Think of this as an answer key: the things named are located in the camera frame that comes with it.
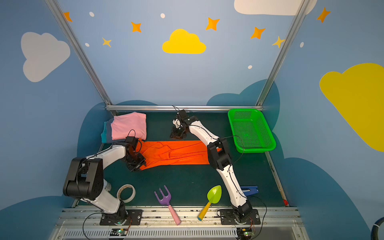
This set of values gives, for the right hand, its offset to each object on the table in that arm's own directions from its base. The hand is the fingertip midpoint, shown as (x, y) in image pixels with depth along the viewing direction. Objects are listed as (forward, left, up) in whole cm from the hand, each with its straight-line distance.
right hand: (171, 136), depth 97 cm
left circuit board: (-53, +19, -8) cm, 56 cm away
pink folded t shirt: (+9, +30, 0) cm, 32 cm away
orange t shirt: (-10, +7, -8) cm, 14 cm away
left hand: (-18, +13, -7) cm, 24 cm away
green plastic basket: (+14, -58, -10) cm, 60 cm away
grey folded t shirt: (+1, +43, -1) cm, 43 cm away
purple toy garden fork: (-37, -2, -9) cm, 38 cm away
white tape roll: (-31, +22, -6) cm, 39 cm away
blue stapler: (-30, -48, -7) cm, 57 cm away
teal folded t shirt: (+2, +49, -5) cm, 50 cm away
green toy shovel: (-33, -28, -9) cm, 44 cm away
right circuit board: (-49, -42, -9) cm, 66 cm away
